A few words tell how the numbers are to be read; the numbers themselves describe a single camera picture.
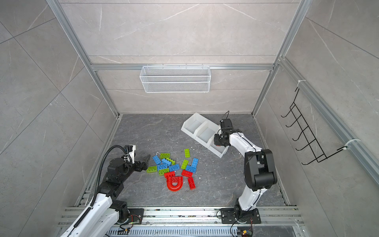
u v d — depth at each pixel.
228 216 0.73
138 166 0.72
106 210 0.54
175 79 1.01
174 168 0.90
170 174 0.86
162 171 0.88
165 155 0.95
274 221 0.73
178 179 0.86
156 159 0.93
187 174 0.86
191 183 0.84
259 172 0.47
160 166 0.89
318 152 0.64
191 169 0.90
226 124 0.75
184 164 0.91
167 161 0.90
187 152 0.98
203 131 1.07
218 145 0.93
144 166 0.73
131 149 0.70
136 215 0.73
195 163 0.92
